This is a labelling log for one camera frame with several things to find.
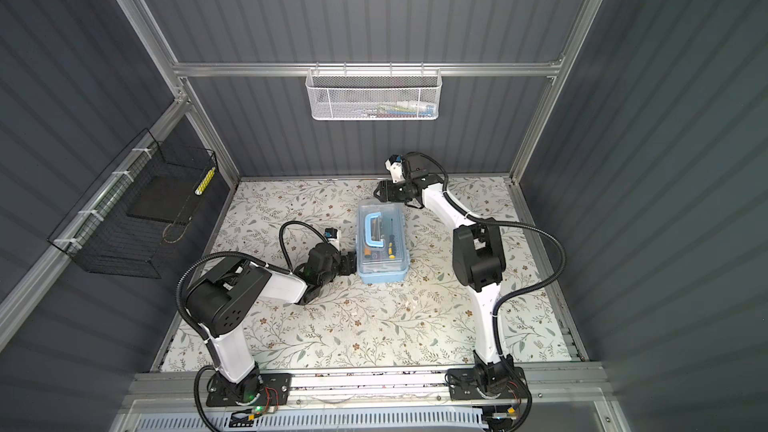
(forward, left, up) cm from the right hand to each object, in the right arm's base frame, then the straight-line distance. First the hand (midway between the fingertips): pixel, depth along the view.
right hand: (384, 194), depth 98 cm
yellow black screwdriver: (-18, -3, -4) cm, 19 cm away
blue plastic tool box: (-20, +1, -5) cm, 20 cm away
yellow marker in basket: (-9, +49, +16) cm, 52 cm away
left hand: (-15, +11, -12) cm, 22 cm away
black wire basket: (-22, +60, +17) cm, 66 cm away
